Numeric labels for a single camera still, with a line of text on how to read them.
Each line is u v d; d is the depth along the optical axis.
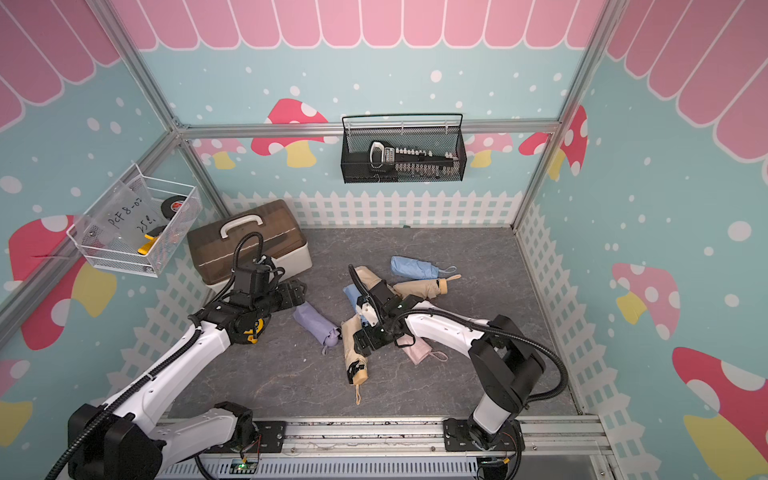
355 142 0.96
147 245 0.63
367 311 0.79
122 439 0.38
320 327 0.89
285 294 0.73
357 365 0.81
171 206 0.79
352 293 0.98
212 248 0.85
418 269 1.03
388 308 0.67
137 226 0.69
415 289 0.97
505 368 0.45
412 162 0.89
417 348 0.85
